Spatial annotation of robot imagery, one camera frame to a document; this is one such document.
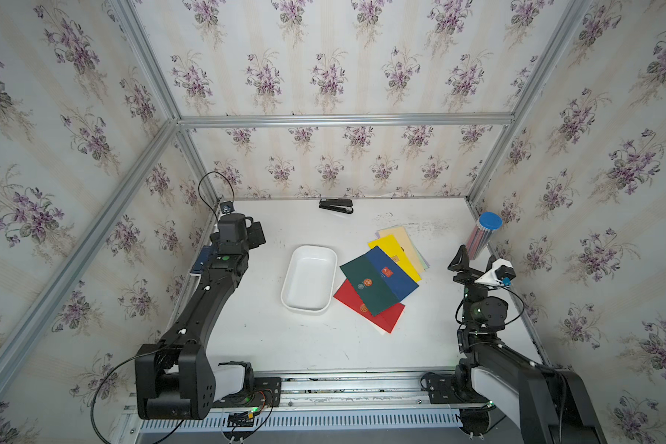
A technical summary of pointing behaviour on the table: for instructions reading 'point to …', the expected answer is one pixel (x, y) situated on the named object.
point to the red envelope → (386, 319)
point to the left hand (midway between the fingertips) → (244, 229)
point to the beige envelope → (403, 239)
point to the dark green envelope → (368, 283)
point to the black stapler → (337, 204)
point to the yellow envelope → (390, 245)
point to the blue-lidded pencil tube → (484, 229)
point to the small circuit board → (240, 419)
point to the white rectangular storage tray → (310, 278)
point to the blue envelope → (396, 278)
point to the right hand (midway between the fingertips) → (479, 253)
